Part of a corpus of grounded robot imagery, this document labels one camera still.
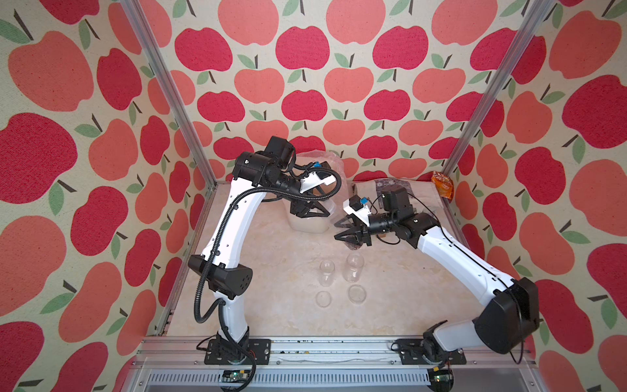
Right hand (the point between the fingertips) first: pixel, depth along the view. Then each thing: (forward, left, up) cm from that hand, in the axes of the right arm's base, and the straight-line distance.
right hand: (338, 234), depth 73 cm
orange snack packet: (+46, -50, -20) cm, 71 cm away
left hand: (+1, +4, +11) cm, 11 cm away
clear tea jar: (+2, -2, +4) cm, 4 cm away
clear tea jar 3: (-2, -7, -20) cm, 21 cm away
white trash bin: (+10, +9, -10) cm, 17 cm away
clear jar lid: (-8, -9, -25) cm, 28 cm away
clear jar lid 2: (-11, +3, -26) cm, 29 cm away
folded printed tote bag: (+29, -35, -13) cm, 48 cm away
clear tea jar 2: (-6, +3, -18) cm, 19 cm away
